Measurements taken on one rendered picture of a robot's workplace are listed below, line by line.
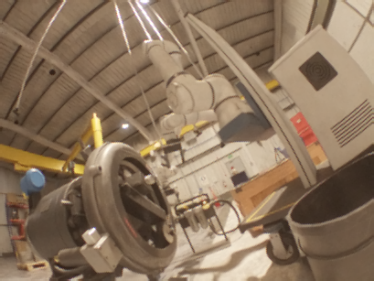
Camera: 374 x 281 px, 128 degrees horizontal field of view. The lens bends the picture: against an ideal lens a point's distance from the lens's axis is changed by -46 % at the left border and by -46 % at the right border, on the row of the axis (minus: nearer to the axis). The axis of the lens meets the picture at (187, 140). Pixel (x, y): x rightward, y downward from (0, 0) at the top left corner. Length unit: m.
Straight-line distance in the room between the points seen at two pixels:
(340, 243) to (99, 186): 0.69
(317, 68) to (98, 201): 0.96
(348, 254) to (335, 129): 0.48
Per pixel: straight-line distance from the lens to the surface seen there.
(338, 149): 0.70
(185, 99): 0.70
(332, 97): 0.71
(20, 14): 8.65
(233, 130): 0.72
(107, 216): 0.63
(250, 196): 1.50
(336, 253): 0.34
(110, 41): 9.07
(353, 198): 0.60
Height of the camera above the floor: 0.50
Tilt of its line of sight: 21 degrees up
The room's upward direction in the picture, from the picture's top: 24 degrees counter-clockwise
